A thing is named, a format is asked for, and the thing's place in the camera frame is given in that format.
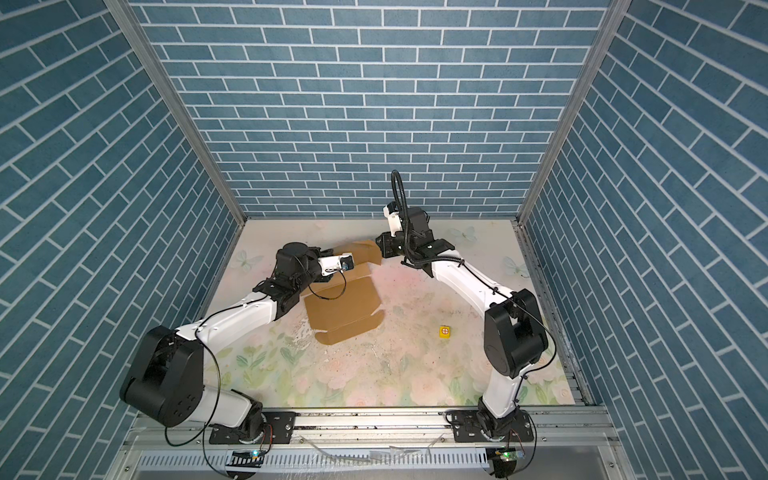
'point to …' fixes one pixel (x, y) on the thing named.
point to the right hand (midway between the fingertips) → (377, 236)
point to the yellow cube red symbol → (445, 332)
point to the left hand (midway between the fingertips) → (327, 245)
